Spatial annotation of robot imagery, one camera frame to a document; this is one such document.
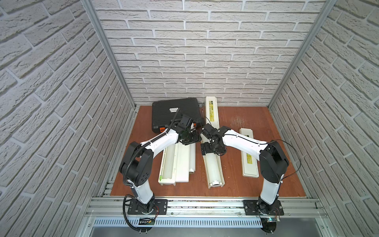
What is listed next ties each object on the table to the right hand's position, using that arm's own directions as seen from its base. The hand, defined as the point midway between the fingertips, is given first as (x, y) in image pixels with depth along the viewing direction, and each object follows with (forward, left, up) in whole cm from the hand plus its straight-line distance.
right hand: (210, 152), depth 88 cm
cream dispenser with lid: (-8, +22, +1) cm, 23 cm away
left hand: (+7, +5, +5) cm, 10 cm away
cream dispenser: (+32, -5, +3) cm, 32 cm away
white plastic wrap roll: (-3, +11, -2) cm, 12 cm away
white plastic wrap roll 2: (-6, -1, +1) cm, 6 cm away
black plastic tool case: (+36, +31, 0) cm, 48 cm away
